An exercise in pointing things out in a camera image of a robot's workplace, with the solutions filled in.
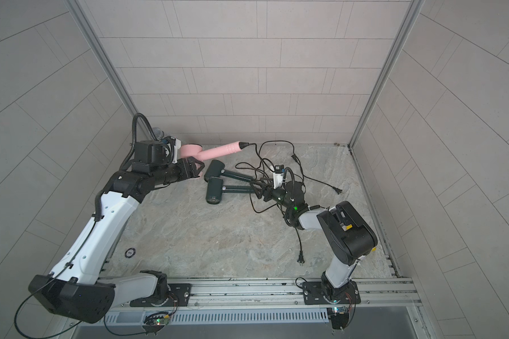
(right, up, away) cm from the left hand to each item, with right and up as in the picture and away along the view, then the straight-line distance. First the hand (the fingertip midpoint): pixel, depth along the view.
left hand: (202, 164), depth 73 cm
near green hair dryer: (-1, -12, +22) cm, 25 cm away
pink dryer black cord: (+36, -36, +7) cm, 51 cm away
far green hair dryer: (-1, -2, +27) cm, 28 cm away
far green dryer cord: (+56, -13, +26) cm, 63 cm away
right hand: (+18, -8, +12) cm, 23 cm away
